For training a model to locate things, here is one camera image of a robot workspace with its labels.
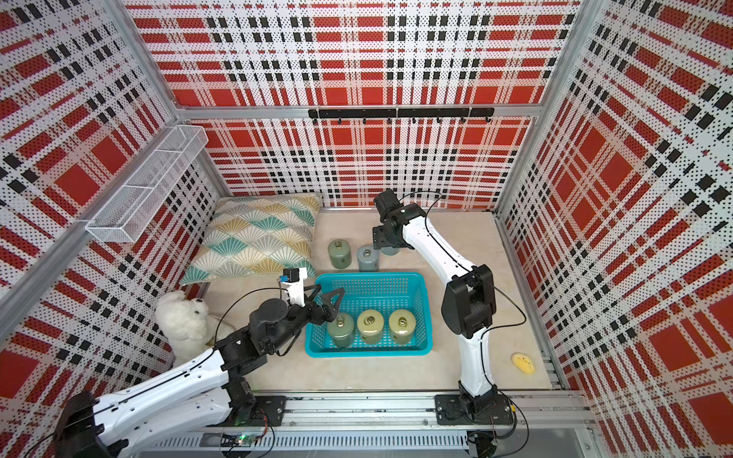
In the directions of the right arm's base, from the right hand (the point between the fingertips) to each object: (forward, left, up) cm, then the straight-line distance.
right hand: (396, 239), depth 90 cm
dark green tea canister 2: (+1, +19, -10) cm, 22 cm away
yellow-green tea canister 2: (-25, -1, -8) cm, 26 cm away
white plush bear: (-29, +53, +3) cm, 61 cm away
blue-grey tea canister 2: (-3, +2, -3) cm, 4 cm away
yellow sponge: (-34, -36, -15) cm, 52 cm away
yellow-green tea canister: (-25, +8, -7) cm, 27 cm away
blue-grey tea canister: (-1, +10, -9) cm, 13 cm away
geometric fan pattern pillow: (+3, +46, -1) cm, 46 cm away
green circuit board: (-52, +39, -14) cm, 66 cm away
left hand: (-20, +16, +4) cm, 26 cm away
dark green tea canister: (-26, +16, -8) cm, 32 cm away
